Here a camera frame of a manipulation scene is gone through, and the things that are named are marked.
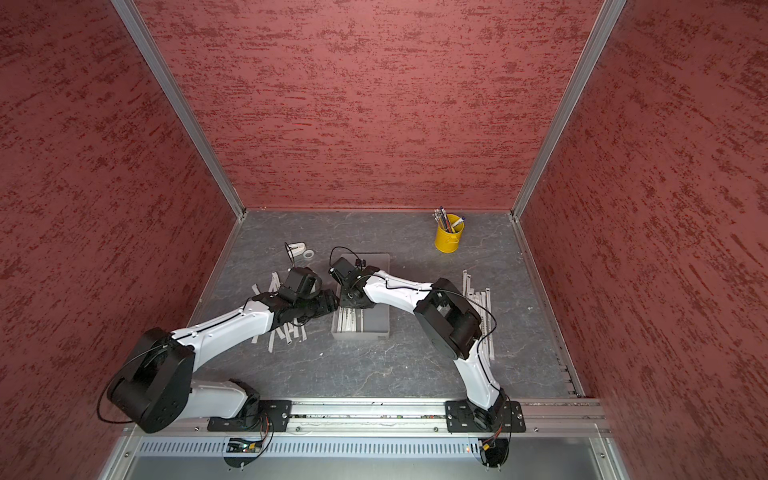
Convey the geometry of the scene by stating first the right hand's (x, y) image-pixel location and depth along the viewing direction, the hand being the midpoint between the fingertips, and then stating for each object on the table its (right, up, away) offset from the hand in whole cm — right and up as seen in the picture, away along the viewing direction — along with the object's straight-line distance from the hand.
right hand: (353, 305), depth 93 cm
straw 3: (+1, -4, -3) cm, 5 cm away
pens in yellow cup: (+29, +29, +4) cm, 41 cm away
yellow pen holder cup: (+32, +20, +10) cm, 39 cm away
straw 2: (-2, -4, -3) cm, 5 cm away
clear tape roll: (-18, +15, +14) cm, 28 cm away
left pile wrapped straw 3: (-16, -7, -5) cm, 18 cm away
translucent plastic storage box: (+8, -3, -7) cm, 11 cm away
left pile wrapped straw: (-33, +4, +5) cm, 34 cm away
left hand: (-6, -1, -4) cm, 8 cm away
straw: (-4, -4, -3) cm, 6 cm away
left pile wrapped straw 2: (-27, +6, +5) cm, 28 cm away
